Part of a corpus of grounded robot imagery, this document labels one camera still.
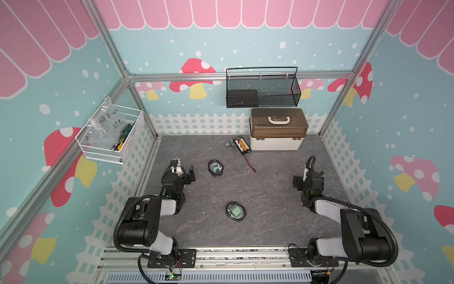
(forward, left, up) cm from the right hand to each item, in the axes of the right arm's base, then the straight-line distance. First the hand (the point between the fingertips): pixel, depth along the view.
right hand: (306, 175), depth 93 cm
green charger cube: (-18, +37, -4) cm, 41 cm away
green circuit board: (-43, +65, -7) cm, 78 cm away
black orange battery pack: (+26, +33, -4) cm, 42 cm away
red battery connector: (+12, +29, -6) cm, 32 cm away
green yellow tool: (+3, +85, +28) cm, 89 cm away
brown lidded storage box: (+22, +14, +13) cm, 29 cm away
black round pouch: (-15, +41, -5) cm, 44 cm away
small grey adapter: (+26, +43, -4) cm, 50 cm away
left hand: (+3, +65, +3) cm, 65 cm away
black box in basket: (+27, +34, +30) cm, 52 cm away
